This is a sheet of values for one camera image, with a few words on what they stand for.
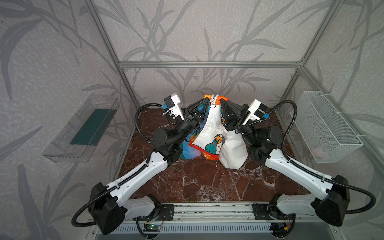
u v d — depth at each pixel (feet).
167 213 2.43
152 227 2.32
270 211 2.16
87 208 1.22
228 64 3.08
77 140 2.11
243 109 1.58
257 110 1.37
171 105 1.54
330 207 1.25
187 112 1.59
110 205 1.23
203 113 1.65
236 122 1.58
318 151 2.37
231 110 1.56
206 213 2.47
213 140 1.92
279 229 2.50
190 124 1.57
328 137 2.03
